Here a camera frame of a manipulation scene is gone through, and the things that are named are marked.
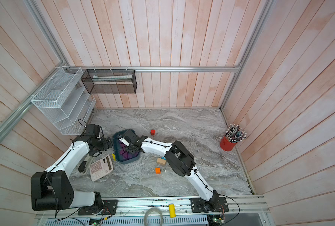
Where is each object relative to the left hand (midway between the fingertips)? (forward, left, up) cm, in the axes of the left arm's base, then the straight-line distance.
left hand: (105, 148), depth 88 cm
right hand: (+6, -14, -5) cm, 16 cm away
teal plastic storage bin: (-3, -11, -5) cm, 12 cm away
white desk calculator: (-10, +2, -6) cm, 12 cm away
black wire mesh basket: (+49, +4, +16) cm, 52 cm away
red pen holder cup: (+3, -79, -2) cm, 79 cm away
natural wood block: (-6, -36, -6) cm, 37 cm away
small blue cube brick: (-4, -37, -5) cm, 38 cm away
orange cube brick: (-11, -34, -7) cm, 37 cm away
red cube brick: (+18, -29, -7) cm, 35 cm away
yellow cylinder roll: (-33, -42, -6) cm, 54 cm away
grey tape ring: (-33, -32, -4) cm, 46 cm away
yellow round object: (-3, -5, -5) cm, 8 cm away
